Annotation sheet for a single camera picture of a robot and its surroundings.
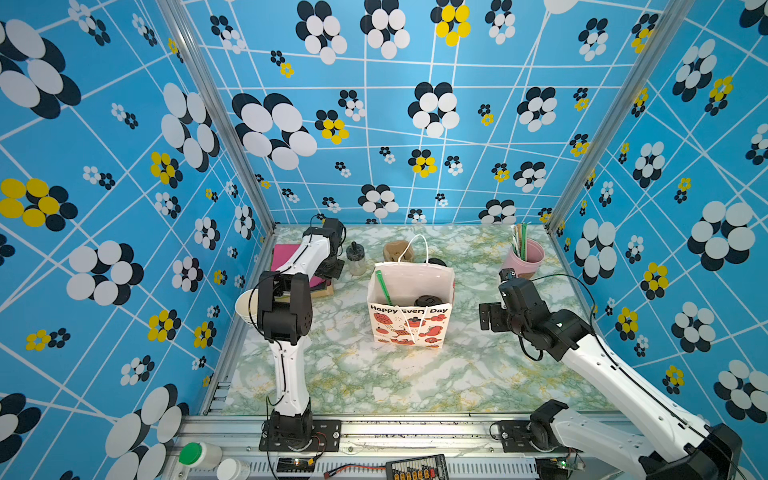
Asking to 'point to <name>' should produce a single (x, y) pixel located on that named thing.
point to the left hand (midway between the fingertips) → (326, 274)
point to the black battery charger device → (432, 467)
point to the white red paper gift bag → (410, 302)
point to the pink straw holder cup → (535, 258)
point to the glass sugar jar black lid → (355, 252)
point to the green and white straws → (520, 240)
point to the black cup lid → (427, 301)
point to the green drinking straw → (381, 277)
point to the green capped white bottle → (200, 454)
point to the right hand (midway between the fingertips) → (498, 308)
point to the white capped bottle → (230, 469)
